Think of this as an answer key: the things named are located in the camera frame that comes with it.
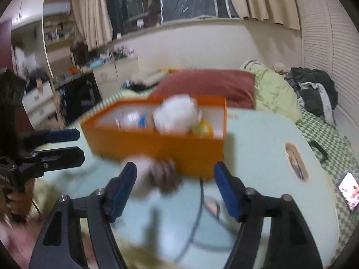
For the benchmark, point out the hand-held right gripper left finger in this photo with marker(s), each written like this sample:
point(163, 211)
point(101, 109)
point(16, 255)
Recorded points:
point(123, 193)

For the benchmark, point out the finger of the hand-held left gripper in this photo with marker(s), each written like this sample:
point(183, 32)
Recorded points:
point(61, 158)
point(61, 136)

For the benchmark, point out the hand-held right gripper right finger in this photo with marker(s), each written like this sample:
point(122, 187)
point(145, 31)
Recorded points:
point(227, 193)

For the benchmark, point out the brown hair claw clip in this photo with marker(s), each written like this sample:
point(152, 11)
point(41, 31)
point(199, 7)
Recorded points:
point(165, 176)

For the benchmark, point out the orange cardboard box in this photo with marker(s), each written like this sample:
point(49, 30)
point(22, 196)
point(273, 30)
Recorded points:
point(168, 148)

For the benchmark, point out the person's left hand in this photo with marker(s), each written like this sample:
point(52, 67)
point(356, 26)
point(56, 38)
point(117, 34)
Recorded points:
point(19, 204)

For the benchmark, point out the white drawer unit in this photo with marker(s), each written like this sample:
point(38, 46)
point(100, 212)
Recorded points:
point(39, 103)

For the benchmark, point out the light blue lap table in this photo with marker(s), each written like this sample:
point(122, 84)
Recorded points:
point(266, 196)

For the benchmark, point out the yellow plastic item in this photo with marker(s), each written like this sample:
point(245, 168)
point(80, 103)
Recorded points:
point(203, 129)

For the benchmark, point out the blue small item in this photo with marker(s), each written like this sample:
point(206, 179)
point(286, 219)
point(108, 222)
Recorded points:
point(145, 121)

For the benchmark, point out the cream cabinet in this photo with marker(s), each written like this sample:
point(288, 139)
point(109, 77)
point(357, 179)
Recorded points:
point(115, 75)

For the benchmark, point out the black item on bed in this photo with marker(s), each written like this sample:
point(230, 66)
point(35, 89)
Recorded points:
point(134, 86)

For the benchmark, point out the white fluffy pom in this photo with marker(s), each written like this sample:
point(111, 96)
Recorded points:
point(176, 112)

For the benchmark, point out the red pillow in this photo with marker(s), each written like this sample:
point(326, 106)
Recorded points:
point(213, 85)

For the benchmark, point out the light green comforter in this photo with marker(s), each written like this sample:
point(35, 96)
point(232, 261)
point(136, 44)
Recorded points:
point(274, 92)

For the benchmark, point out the white air conditioner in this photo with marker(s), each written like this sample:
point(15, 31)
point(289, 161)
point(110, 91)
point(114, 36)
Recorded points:
point(56, 8)

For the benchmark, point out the smartphone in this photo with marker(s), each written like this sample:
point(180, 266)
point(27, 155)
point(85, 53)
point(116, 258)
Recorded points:
point(349, 190)

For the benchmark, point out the beige curtain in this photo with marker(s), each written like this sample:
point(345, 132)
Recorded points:
point(266, 0)
point(95, 14)

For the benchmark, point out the dark clothes pile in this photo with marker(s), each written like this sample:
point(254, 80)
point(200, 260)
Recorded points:
point(311, 89)

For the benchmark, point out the beige crumpled cloth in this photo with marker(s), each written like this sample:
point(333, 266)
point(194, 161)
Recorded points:
point(282, 67)

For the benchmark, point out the dark window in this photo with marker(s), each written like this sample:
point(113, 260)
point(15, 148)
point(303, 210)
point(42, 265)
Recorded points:
point(174, 0)

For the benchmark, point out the white louvered door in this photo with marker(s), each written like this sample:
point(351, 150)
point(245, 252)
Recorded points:
point(331, 47)

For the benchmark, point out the wall shelf with books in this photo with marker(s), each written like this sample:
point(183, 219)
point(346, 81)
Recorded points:
point(59, 32)

